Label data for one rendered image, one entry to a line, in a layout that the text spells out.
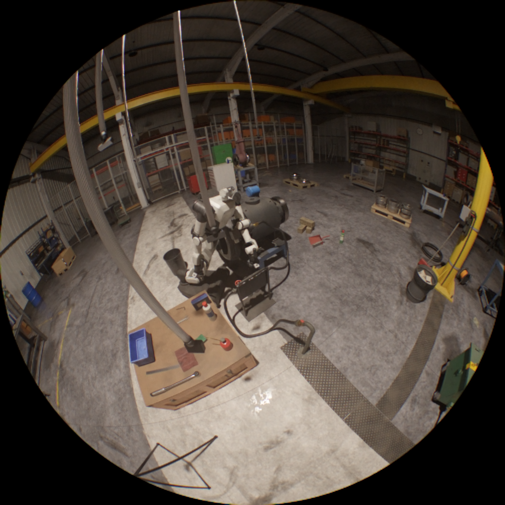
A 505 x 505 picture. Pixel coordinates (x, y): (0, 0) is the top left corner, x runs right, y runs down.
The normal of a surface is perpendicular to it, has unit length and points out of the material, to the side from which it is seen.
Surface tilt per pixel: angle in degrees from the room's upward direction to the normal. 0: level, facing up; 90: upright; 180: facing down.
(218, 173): 90
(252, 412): 0
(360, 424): 0
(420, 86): 90
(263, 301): 0
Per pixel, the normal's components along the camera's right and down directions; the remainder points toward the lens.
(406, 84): -0.86, 0.39
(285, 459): -0.13, -0.79
